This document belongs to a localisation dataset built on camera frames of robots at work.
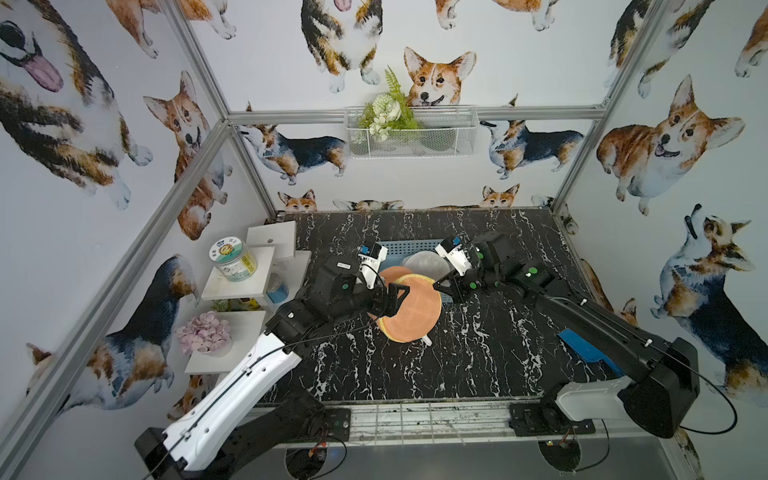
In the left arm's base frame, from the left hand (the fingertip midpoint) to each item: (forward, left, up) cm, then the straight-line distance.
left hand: (396, 277), depth 68 cm
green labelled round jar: (+5, +38, +1) cm, 38 cm away
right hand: (+4, -11, -5) cm, 13 cm away
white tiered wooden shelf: (+5, +46, -22) cm, 51 cm away
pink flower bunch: (-11, +41, -3) cm, 42 cm away
